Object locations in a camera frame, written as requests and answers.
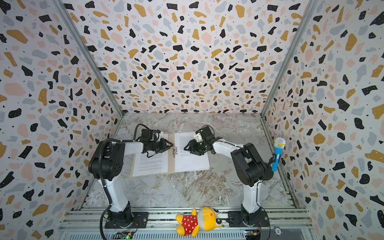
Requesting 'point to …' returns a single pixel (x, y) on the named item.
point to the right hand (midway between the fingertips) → (184, 147)
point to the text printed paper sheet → (158, 163)
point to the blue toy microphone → (279, 144)
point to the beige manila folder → (171, 160)
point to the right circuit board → (252, 234)
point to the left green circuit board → (124, 235)
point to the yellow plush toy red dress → (205, 220)
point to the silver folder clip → (174, 151)
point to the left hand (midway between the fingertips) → (172, 143)
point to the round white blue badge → (277, 231)
